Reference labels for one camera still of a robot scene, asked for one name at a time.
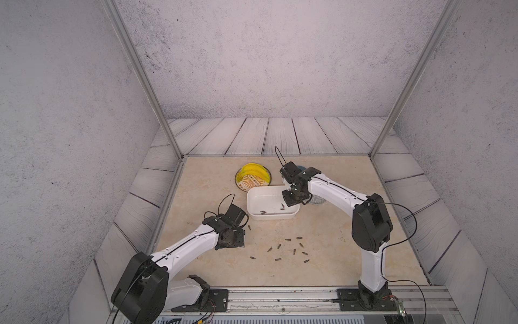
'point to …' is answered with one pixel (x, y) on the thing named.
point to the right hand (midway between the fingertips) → (291, 200)
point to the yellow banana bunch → (253, 169)
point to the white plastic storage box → (267, 202)
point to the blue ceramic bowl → (301, 167)
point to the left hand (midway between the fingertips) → (241, 242)
